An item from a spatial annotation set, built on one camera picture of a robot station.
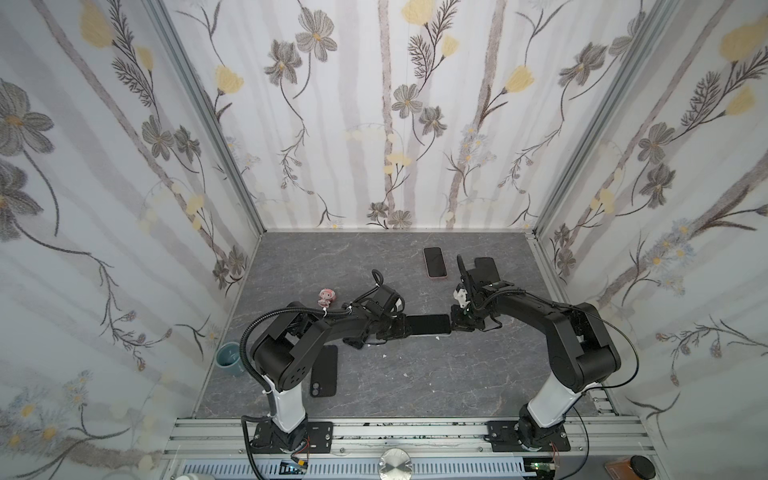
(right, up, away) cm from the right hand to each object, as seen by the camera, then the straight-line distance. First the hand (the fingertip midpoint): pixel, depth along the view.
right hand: (445, 319), depth 92 cm
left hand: (-12, -2, 0) cm, 12 cm away
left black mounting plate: (-37, -26, -18) cm, 48 cm away
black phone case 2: (-36, -14, -7) cm, 40 cm away
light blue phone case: (-2, -5, -1) cm, 6 cm away
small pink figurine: (-39, +6, +6) cm, 40 cm away
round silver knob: (-16, -22, -34) cm, 43 cm away
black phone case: (+19, +15, +19) cm, 30 cm away
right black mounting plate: (+11, -26, -19) cm, 34 cm away
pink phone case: (0, +17, +19) cm, 26 cm away
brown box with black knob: (+35, -26, -29) cm, 52 cm away
